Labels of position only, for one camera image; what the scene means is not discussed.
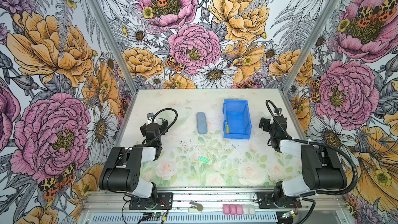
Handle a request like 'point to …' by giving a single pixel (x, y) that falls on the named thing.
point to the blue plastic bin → (237, 114)
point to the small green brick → (207, 160)
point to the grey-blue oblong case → (201, 123)
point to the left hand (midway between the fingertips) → (155, 125)
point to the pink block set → (232, 209)
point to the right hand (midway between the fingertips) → (269, 123)
